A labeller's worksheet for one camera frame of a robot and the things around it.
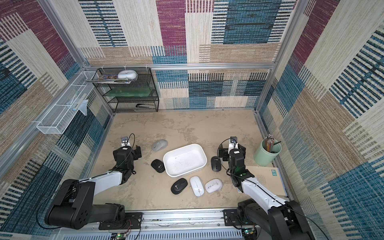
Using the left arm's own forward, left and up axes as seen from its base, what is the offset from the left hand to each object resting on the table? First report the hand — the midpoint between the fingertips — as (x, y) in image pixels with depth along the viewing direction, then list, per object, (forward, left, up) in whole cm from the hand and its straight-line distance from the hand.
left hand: (128, 147), depth 91 cm
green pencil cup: (-9, -78, 0) cm, 79 cm away
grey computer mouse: (+5, -17, -5) cm, 19 cm away
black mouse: (-10, -18, -6) cm, 22 cm away
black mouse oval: (-20, -31, -9) cm, 38 cm away
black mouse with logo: (-9, -52, -6) cm, 53 cm away
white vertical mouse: (-21, -50, -7) cm, 54 cm away
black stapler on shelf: (+34, -4, +2) cm, 34 cm away
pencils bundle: (-4, -80, +9) cm, 81 cm away
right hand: (-2, -60, +5) cm, 61 cm away
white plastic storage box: (-5, -33, -8) cm, 35 cm away
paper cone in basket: (+10, +18, +25) cm, 32 cm away
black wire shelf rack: (+41, +16, -3) cm, 44 cm away
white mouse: (-22, -41, -6) cm, 47 cm away
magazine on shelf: (+32, +10, +26) cm, 42 cm away
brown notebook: (-16, -83, -9) cm, 85 cm away
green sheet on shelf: (+28, -1, +19) cm, 34 cm away
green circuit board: (-43, -5, -9) cm, 44 cm away
